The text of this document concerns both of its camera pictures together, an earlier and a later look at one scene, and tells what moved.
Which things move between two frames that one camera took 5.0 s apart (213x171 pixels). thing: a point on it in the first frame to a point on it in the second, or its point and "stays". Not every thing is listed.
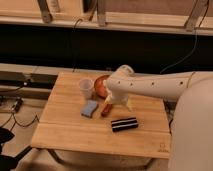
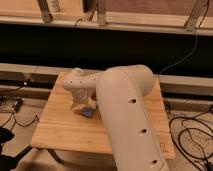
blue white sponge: x=89 y=108 stays
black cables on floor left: x=20 y=124 stays
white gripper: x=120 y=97 to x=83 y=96
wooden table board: x=139 y=131 stays
